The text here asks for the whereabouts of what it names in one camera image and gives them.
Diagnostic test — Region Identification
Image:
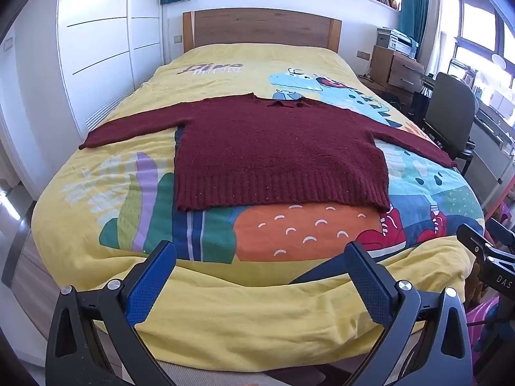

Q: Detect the white wardrobe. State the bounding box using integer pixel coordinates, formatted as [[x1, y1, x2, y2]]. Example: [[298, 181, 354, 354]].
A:
[[56, 0, 164, 137]]

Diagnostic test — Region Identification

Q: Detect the yellow dinosaur print blanket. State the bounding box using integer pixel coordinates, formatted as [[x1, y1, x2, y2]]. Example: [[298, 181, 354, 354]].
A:
[[31, 44, 485, 374]]

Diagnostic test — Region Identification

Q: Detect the grey office chair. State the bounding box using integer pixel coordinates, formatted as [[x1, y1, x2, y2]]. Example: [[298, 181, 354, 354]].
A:
[[420, 72, 479, 170]]

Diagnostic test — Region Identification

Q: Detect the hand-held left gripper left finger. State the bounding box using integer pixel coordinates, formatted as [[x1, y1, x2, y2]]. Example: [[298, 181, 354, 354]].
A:
[[45, 240, 178, 386]]

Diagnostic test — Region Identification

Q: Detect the wooden drawer cabinet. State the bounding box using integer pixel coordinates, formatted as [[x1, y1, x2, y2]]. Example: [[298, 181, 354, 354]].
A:
[[370, 45, 426, 97]]

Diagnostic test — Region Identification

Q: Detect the white printer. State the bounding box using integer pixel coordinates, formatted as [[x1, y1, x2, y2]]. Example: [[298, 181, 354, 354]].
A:
[[376, 27, 419, 58]]

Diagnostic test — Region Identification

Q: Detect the dark framed window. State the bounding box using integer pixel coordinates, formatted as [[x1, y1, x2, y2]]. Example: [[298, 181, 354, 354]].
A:
[[443, 0, 515, 89]]

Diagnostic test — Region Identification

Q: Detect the black bag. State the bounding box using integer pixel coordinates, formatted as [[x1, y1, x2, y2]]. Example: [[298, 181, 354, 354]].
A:
[[409, 87, 432, 119]]

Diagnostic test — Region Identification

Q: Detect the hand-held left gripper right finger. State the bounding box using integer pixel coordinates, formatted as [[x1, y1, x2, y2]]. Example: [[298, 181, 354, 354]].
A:
[[344, 241, 473, 386]]

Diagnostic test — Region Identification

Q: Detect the dark red knitted sweater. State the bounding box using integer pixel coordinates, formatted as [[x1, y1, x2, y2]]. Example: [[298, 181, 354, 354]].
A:
[[78, 92, 459, 213]]

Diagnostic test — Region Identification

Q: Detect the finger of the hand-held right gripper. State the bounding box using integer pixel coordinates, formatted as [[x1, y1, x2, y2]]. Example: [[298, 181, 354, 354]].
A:
[[456, 223, 515, 266]]

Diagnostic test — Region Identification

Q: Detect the wooden bed headboard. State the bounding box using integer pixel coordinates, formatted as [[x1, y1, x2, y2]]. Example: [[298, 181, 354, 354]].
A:
[[182, 8, 342, 54]]

